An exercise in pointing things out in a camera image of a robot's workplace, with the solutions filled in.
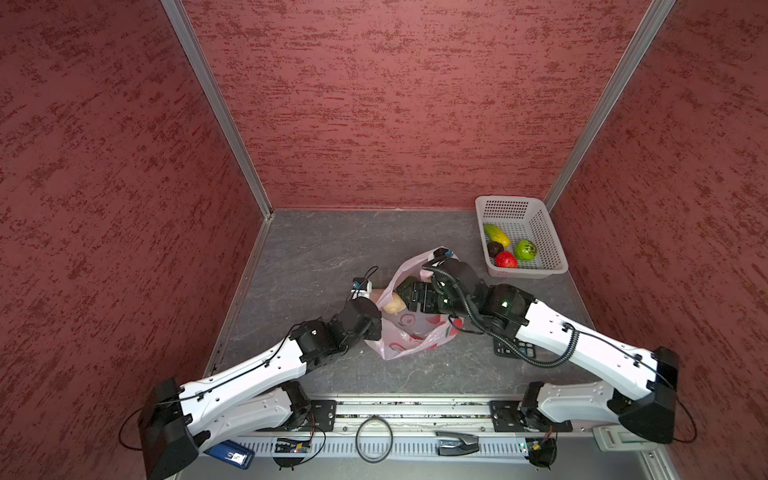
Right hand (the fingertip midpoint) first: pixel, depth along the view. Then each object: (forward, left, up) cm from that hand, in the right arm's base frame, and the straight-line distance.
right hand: (414, 301), depth 71 cm
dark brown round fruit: (+29, -32, -17) cm, 46 cm away
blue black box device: (-27, +43, -18) cm, 54 cm away
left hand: (0, +10, -10) cm, 14 cm away
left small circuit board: (-26, +33, -25) cm, 49 cm away
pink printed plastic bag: (+1, 0, -22) cm, 22 cm away
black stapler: (-27, -9, -21) cm, 35 cm away
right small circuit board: (-29, -30, -23) cm, 48 cm away
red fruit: (+23, -34, -16) cm, 44 cm away
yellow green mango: (+36, -35, -19) cm, 53 cm away
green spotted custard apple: (+26, -41, -16) cm, 51 cm away
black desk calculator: (-5, -27, -22) cm, 35 cm away
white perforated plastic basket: (+47, -49, -21) cm, 71 cm away
